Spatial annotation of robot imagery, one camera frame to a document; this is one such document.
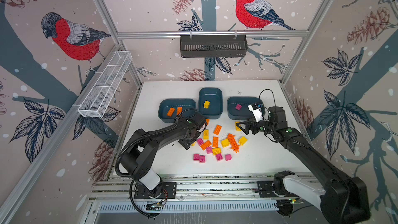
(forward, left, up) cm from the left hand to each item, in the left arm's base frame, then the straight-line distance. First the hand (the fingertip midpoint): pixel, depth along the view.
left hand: (195, 139), depth 87 cm
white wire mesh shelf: (+7, +46, +27) cm, 54 cm away
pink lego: (-9, -18, -2) cm, 21 cm away
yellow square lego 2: (-2, -17, -1) cm, 18 cm away
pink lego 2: (-9, -1, -3) cm, 9 cm away
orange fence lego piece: (-2, -23, -2) cm, 23 cm away
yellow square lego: (0, -28, -2) cm, 28 cm away
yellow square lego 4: (-2, +1, -2) cm, 3 cm away
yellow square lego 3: (+26, -8, 0) cm, 27 cm away
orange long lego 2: (0, -12, -3) cm, 13 cm away
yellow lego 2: (+4, -6, -3) cm, 8 cm away
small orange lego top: (+13, -8, -2) cm, 16 cm away
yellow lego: (-6, -12, -3) cm, 14 cm away
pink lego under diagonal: (-5, -8, -2) cm, 10 cm away
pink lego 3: (0, -3, -3) cm, 4 cm away
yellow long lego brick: (-1, -22, +15) cm, 26 cm away
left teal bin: (+26, +21, -1) cm, 34 cm away
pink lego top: (+24, -29, -1) cm, 38 cm away
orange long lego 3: (+21, +11, -1) cm, 24 cm away
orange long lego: (+8, -14, -3) cm, 16 cm away
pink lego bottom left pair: (-10, -4, -3) cm, 11 cm away
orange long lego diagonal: (-2, -6, -2) cm, 7 cm away
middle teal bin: (+34, -13, 0) cm, 36 cm away
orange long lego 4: (+21, +17, -2) cm, 27 cm away
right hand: (+4, -26, +12) cm, 29 cm away
